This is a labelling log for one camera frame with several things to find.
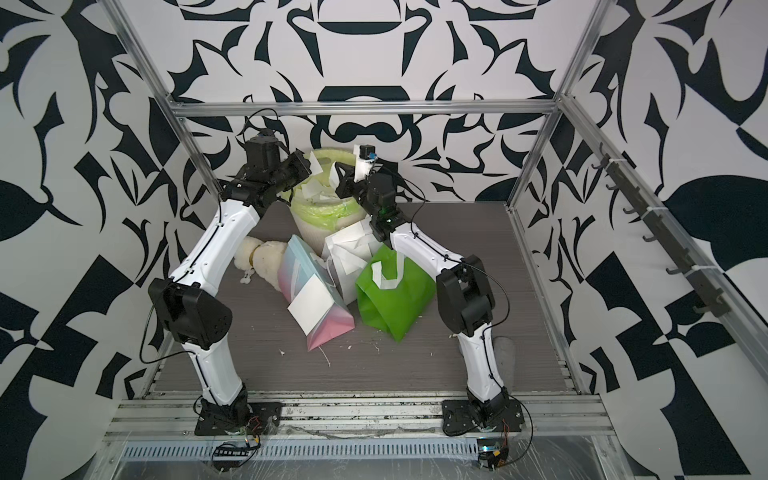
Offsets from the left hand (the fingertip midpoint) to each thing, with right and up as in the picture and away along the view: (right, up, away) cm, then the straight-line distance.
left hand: (308, 154), depth 81 cm
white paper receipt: (-3, -7, +15) cm, 17 cm away
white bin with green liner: (+2, -15, -2) cm, 15 cm away
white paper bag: (+11, -26, -4) cm, 29 cm away
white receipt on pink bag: (+2, -39, -6) cm, 40 cm away
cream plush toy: (-15, -28, +9) cm, 33 cm away
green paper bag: (+22, -36, -2) cm, 43 cm away
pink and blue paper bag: (-2, -29, -4) cm, 30 cm away
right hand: (+7, -1, -1) cm, 8 cm away
